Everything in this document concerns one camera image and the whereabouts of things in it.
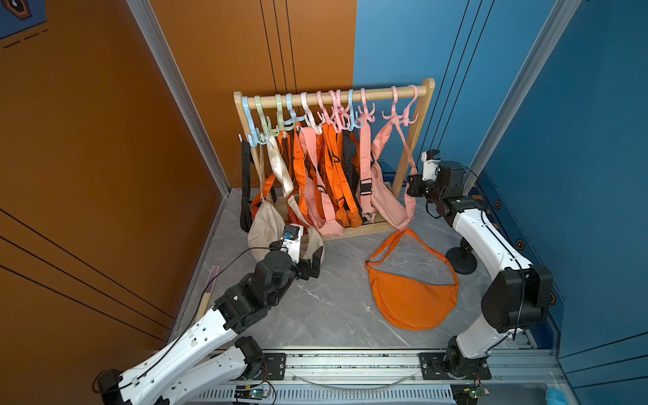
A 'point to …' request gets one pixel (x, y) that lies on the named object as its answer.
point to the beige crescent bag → (267, 222)
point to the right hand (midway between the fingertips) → (410, 176)
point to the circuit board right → (467, 393)
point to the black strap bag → (246, 212)
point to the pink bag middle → (320, 207)
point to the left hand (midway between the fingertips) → (308, 242)
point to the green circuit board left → (251, 392)
